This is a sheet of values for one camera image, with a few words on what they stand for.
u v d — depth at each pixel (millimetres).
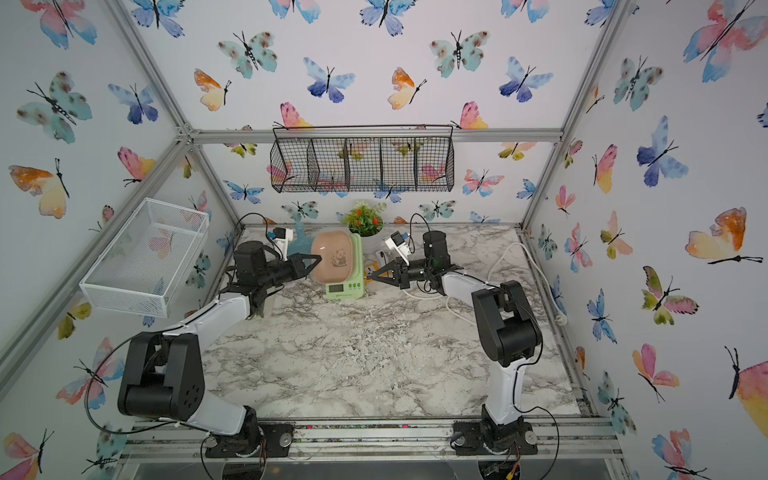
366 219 994
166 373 438
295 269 760
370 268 831
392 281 811
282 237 788
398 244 789
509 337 509
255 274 694
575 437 756
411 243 803
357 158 982
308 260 840
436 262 774
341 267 836
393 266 803
